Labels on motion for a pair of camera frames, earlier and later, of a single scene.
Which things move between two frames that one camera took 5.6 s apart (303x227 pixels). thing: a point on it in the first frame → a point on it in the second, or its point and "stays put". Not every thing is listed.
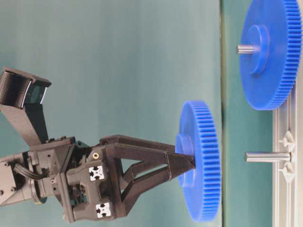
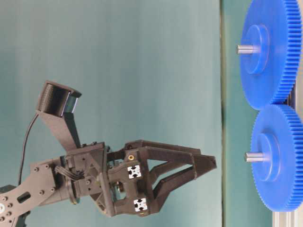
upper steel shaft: x=246 y=49 stays put
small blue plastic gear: x=199 y=133 → x=279 y=131
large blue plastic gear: x=269 y=77 stays put
